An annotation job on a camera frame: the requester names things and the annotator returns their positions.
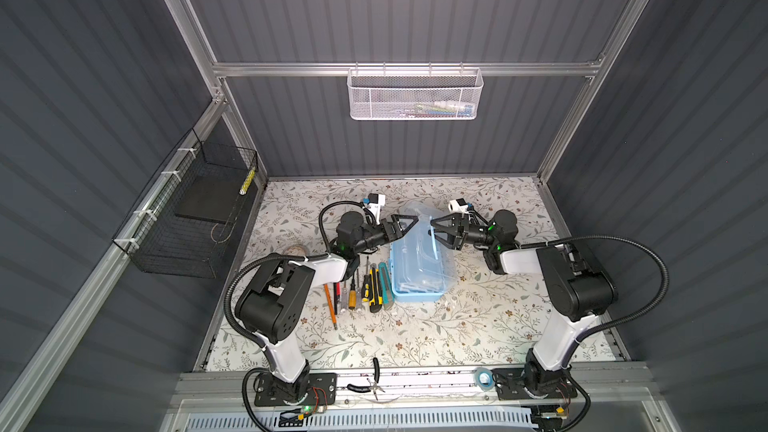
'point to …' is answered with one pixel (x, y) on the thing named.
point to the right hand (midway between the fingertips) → (435, 235)
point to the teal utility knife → (386, 286)
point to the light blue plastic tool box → (407, 296)
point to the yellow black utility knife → (375, 293)
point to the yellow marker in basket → (247, 181)
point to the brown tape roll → (296, 250)
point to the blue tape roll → (483, 377)
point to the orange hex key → (334, 319)
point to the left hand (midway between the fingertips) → (415, 223)
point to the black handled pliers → (376, 372)
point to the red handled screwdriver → (337, 293)
